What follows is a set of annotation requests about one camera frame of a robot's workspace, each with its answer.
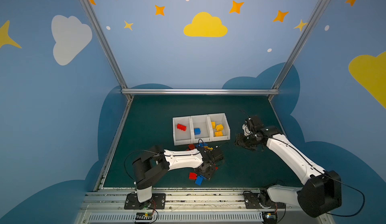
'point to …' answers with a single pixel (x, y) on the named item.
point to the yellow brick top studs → (213, 124)
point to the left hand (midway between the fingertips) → (208, 172)
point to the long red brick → (181, 127)
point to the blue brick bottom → (199, 180)
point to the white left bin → (180, 137)
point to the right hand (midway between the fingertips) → (239, 142)
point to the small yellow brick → (207, 147)
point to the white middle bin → (200, 128)
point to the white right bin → (220, 118)
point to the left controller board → (144, 216)
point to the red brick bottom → (192, 176)
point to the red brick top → (191, 146)
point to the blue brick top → (197, 131)
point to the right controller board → (269, 217)
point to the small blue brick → (201, 144)
